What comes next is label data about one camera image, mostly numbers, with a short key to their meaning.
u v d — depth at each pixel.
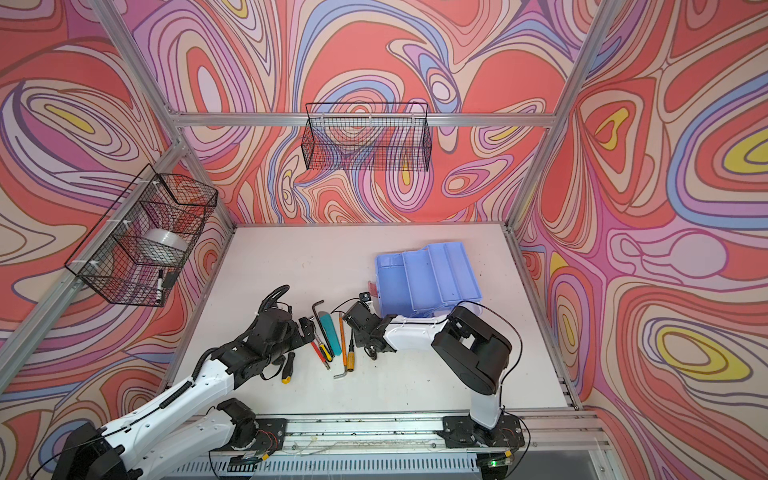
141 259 0.72
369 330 0.69
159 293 0.71
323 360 0.85
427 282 0.92
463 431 0.74
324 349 0.86
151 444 0.44
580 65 0.77
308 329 0.75
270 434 0.73
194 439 0.55
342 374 0.83
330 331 0.91
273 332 0.62
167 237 0.74
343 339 0.89
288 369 0.82
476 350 0.48
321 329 0.91
